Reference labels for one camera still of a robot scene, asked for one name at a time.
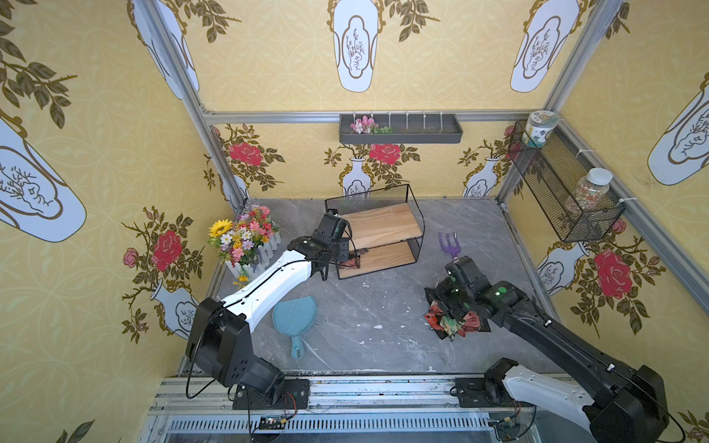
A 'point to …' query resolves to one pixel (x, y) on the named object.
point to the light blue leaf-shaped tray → (296, 317)
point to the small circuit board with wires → (272, 422)
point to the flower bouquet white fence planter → (247, 243)
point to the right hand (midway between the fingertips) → (431, 292)
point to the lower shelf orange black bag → (354, 257)
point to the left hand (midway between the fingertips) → (328, 244)
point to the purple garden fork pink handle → (454, 248)
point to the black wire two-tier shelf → (387, 229)
